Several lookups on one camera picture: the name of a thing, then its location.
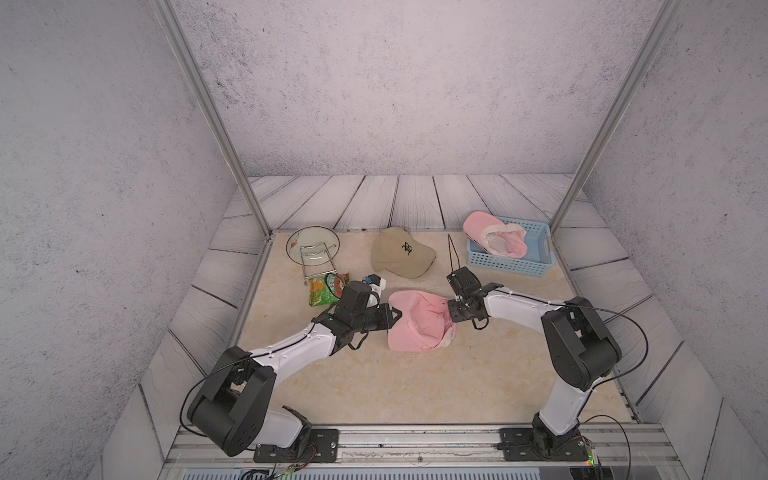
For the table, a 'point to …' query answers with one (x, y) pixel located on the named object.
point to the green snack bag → (326, 288)
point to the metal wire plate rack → (320, 274)
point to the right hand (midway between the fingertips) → (462, 308)
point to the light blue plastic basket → (536, 262)
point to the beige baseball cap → (394, 249)
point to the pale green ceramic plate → (312, 235)
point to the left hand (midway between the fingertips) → (405, 315)
